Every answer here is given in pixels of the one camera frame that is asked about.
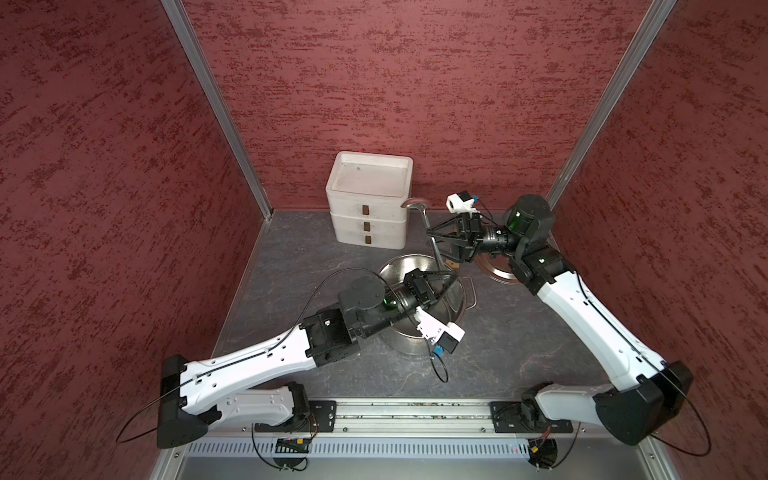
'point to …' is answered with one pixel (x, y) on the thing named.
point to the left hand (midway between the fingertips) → (446, 266)
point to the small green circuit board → (292, 445)
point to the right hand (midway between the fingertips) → (426, 248)
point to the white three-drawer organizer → (368, 194)
